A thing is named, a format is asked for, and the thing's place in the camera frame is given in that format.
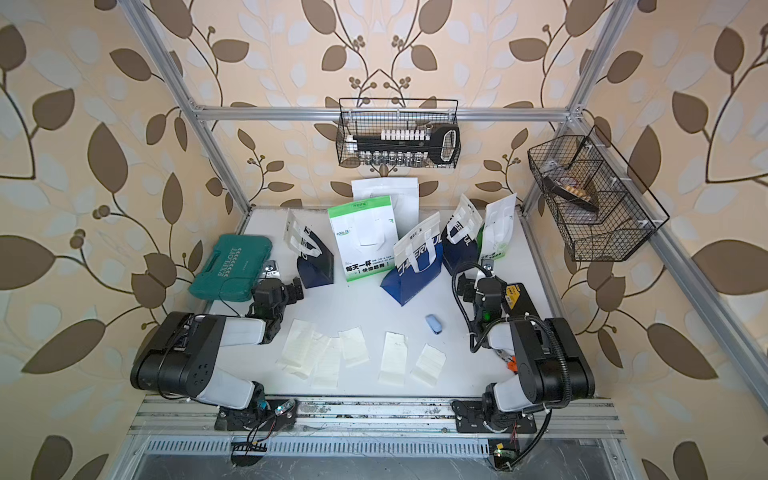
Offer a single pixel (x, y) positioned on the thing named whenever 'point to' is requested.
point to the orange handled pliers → (511, 360)
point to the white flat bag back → (404, 194)
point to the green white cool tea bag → (366, 238)
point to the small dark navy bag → (316, 269)
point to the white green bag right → (498, 228)
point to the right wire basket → (599, 205)
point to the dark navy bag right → (459, 237)
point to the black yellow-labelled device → (516, 301)
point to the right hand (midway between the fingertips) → (481, 276)
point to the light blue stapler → (434, 324)
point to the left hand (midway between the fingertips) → (276, 278)
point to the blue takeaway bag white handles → (418, 263)
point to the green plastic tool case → (233, 269)
